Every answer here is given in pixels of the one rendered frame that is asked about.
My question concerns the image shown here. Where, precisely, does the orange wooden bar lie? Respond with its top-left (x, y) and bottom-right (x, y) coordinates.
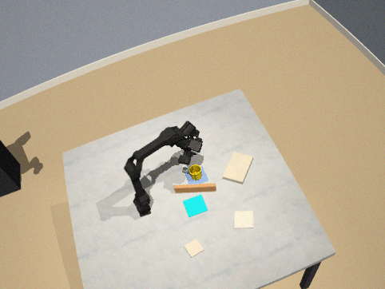
top-left (173, 184), bottom-right (216, 193)

